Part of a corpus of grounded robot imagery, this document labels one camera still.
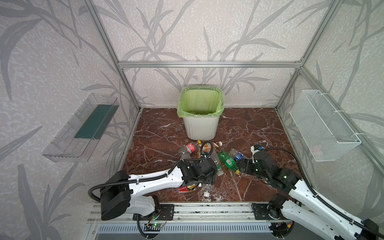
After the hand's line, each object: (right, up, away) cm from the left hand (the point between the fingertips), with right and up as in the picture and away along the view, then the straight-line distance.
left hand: (212, 174), depth 78 cm
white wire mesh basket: (+48, +22, -15) cm, 55 cm away
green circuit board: (-29, -22, -7) cm, 37 cm away
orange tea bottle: (-2, +11, +15) cm, 19 cm away
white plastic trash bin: (-6, +24, +9) cm, 26 cm away
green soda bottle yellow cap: (+10, +5, +8) cm, 14 cm away
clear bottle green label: (+2, +7, +13) cm, 15 cm away
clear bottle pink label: (-13, +11, +13) cm, 22 cm away
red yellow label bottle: (-13, -6, -3) cm, 15 cm away
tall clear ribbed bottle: (-3, -10, +4) cm, 11 cm away
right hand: (+16, +8, +1) cm, 17 cm away
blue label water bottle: (+15, +7, +11) cm, 20 cm away
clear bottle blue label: (-15, +7, +12) cm, 20 cm away
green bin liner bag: (-7, +41, +21) cm, 47 cm away
